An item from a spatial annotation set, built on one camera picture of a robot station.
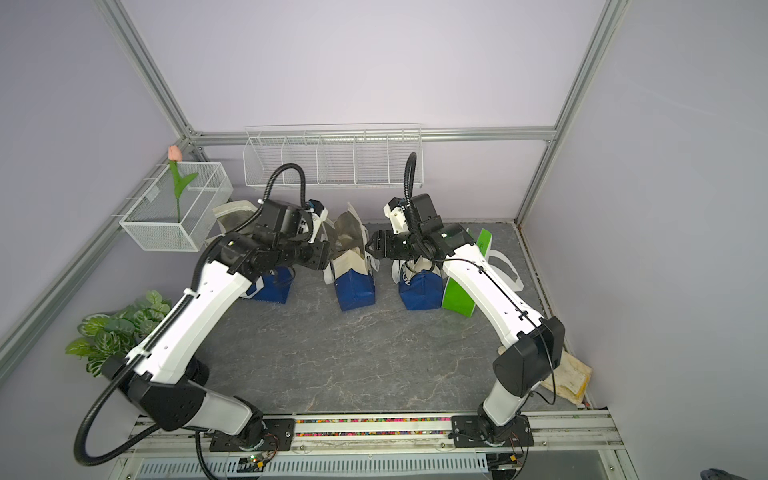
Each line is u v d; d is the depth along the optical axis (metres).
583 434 0.74
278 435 0.74
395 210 0.68
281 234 0.53
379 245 0.66
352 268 0.83
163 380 0.41
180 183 0.84
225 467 0.71
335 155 0.96
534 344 0.42
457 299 0.89
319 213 0.64
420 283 0.87
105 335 0.63
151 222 0.73
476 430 0.74
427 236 0.55
